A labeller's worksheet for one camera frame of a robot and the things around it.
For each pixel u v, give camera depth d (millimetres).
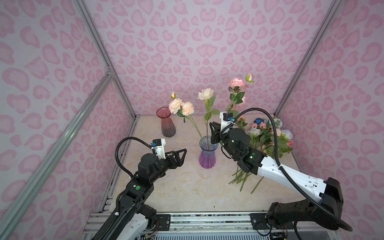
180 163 630
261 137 1007
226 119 569
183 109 695
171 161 627
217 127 615
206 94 716
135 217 615
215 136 605
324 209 369
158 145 630
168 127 1014
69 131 621
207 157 985
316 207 375
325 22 739
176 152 628
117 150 511
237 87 663
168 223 733
